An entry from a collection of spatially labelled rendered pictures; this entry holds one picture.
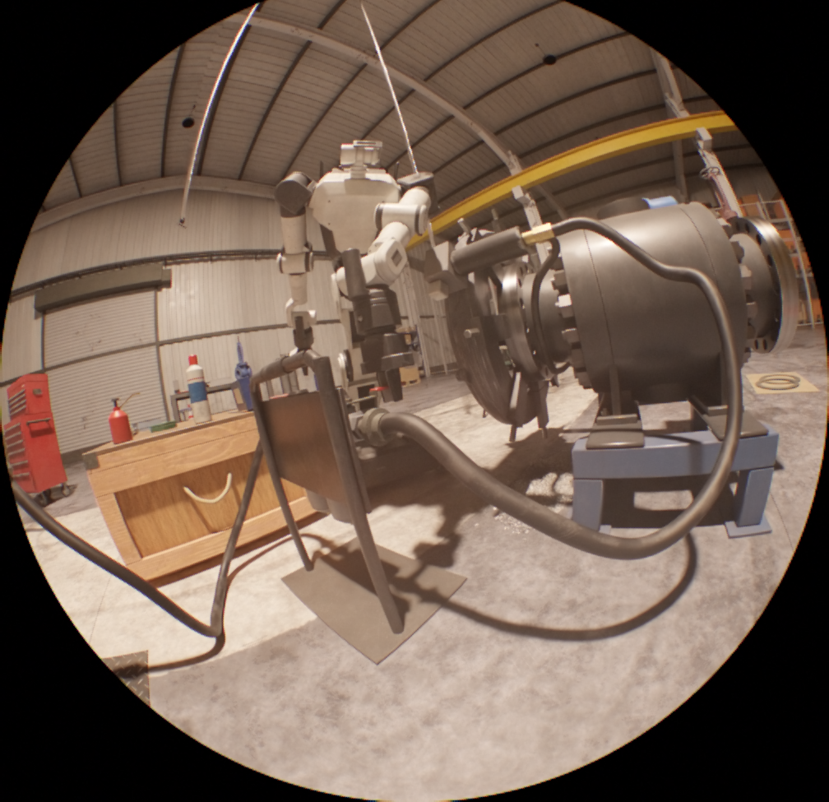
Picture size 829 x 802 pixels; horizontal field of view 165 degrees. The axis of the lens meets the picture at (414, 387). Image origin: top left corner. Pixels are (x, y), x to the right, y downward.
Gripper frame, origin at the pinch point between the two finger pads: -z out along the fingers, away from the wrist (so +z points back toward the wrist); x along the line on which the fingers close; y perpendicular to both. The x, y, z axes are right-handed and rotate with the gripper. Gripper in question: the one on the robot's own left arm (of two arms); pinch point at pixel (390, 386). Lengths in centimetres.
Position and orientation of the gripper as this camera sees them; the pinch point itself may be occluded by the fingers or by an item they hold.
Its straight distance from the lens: 55.4
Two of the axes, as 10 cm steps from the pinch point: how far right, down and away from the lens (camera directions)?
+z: -1.9, -9.8, -0.7
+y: 6.5, -1.8, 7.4
